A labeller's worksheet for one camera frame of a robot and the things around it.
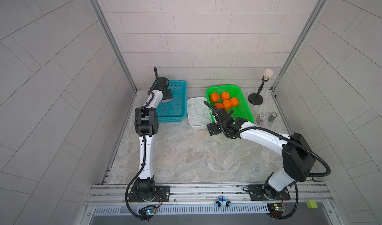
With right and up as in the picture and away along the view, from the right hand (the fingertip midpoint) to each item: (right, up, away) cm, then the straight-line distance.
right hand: (213, 125), depth 88 cm
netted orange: (+2, +17, +17) cm, 24 cm away
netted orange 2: (+10, +18, +17) cm, 27 cm away
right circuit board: (+27, -36, -20) cm, 49 cm away
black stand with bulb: (+34, +16, +20) cm, 42 cm away
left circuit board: (-31, -33, -23) cm, 51 cm away
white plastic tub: (-10, -1, +1) cm, 10 cm away
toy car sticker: (+2, -32, -20) cm, 38 cm away
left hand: (-33, +21, +24) cm, 45 cm away
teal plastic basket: (-25, +8, +17) cm, 31 cm away
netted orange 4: (+5, +11, +12) cm, 17 cm away
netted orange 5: (-32, +15, +14) cm, 38 cm away
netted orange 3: (+11, +12, +14) cm, 21 cm away
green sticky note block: (+42, -32, -21) cm, 57 cm away
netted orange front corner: (+16, +14, +14) cm, 25 cm away
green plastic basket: (+21, +8, +12) cm, 25 cm away
